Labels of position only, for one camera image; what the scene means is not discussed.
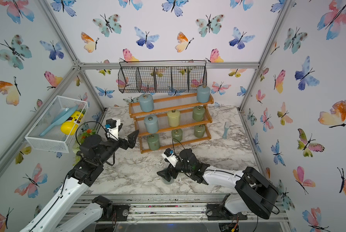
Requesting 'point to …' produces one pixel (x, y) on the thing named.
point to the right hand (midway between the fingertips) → (163, 165)
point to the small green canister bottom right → (199, 131)
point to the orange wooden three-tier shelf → (185, 104)
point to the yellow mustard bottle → (69, 126)
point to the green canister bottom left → (153, 140)
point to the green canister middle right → (198, 114)
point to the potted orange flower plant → (84, 134)
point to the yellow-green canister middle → (174, 118)
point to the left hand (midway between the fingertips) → (130, 128)
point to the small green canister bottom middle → (177, 134)
